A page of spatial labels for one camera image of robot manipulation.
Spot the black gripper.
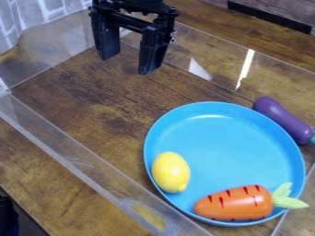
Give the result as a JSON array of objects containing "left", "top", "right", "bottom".
[{"left": 90, "top": 0, "right": 179, "bottom": 75}]

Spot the blue plastic tray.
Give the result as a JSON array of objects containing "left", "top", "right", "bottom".
[{"left": 144, "top": 101, "right": 307, "bottom": 227}]

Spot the yellow toy lemon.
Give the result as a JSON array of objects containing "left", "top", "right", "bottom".
[{"left": 151, "top": 152, "right": 191, "bottom": 193}]

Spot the white patterned curtain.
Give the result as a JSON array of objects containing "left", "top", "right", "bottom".
[{"left": 0, "top": 0, "right": 92, "bottom": 54}]

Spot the purple toy eggplant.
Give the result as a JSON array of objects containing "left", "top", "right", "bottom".
[{"left": 252, "top": 96, "right": 315, "bottom": 146}]

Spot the orange toy carrot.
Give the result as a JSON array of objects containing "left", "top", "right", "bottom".
[{"left": 194, "top": 183, "right": 309, "bottom": 221}]

